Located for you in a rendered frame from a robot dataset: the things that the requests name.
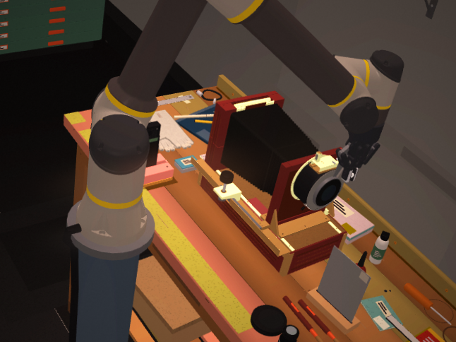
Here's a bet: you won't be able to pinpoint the grey card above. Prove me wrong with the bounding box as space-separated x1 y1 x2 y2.
316 245 372 324

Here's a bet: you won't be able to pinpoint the steel blade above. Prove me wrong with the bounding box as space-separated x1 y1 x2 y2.
384 313 422 342

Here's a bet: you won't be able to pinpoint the white gloves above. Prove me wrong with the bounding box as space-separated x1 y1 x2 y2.
152 109 195 153

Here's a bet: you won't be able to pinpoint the orange wooden workbench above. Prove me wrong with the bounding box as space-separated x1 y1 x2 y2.
63 73 456 342

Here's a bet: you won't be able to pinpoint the pink holder rack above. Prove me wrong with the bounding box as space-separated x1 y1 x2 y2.
143 152 175 187

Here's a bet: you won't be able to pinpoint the black lens cap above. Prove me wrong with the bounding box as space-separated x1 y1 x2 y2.
250 304 288 337

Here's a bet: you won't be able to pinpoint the steel ruler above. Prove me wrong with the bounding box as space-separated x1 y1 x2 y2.
156 93 195 107

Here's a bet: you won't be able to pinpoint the cream knob bracket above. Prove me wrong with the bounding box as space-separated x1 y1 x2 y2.
212 183 244 201

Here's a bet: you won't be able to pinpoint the orange screwdriver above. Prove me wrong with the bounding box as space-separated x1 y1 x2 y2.
403 282 453 326

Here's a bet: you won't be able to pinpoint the red index plate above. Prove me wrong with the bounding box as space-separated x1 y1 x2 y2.
248 197 268 216

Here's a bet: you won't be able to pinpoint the red camera spring back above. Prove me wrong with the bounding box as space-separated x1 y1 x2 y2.
205 91 286 177

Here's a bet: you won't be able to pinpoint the pink notepad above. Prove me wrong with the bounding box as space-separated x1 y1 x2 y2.
329 195 376 245

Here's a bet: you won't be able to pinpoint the red pen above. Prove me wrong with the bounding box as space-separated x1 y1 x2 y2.
282 295 322 342
297 298 338 342

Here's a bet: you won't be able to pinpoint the white bottle black cap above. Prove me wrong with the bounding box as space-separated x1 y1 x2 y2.
368 230 391 266

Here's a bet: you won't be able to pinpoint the black shutter with lens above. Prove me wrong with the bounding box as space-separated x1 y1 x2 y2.
289 153 345 212

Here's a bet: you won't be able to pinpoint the cream press-focus tab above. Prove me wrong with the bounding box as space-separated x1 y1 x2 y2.
308 151 340 174

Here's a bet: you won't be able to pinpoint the red camera front standard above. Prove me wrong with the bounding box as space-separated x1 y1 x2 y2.
265 147 344 226

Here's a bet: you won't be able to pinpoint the teal paper card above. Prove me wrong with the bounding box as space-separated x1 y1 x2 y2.
360 295 397 331

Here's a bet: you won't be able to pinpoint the green drawer cabinet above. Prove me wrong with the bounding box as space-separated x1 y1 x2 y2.
0 0 107 57

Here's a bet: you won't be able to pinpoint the black focus knob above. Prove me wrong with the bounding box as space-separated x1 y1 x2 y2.
218 170 234 194

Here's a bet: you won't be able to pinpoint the cream spring back clip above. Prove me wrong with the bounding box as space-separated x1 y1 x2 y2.
232 98 275 112

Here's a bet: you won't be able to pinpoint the teal card box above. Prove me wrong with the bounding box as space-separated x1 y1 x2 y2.
174 155 199 174

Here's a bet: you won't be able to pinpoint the black film holder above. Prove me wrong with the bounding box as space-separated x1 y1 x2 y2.
146 120 162 167

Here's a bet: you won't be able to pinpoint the red wooden camera base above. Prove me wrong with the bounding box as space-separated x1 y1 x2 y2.
190 156 348 277

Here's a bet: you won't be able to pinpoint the blue mat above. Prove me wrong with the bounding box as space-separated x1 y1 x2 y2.
176 103 217 144

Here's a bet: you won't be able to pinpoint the red box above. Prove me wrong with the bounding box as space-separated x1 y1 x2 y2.
415 328 447 342

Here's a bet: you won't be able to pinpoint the wooden card stand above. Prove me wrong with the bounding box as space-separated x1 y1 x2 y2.
306 287 361 332

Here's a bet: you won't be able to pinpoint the black wire loop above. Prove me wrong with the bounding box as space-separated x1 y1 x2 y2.
425 297 456 340

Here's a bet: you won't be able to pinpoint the black camera bellows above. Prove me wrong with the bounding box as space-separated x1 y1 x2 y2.
220 103 320 196

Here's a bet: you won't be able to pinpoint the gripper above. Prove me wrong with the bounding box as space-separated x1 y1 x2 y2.
335 129 381 184

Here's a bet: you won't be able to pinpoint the black loupe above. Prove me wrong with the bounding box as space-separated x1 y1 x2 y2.
279 324 301 342

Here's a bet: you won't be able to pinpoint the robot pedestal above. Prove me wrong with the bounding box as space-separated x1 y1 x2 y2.
64 223 142 342

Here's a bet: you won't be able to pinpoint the black cable loop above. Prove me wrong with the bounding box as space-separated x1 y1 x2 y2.
196 88 223 102

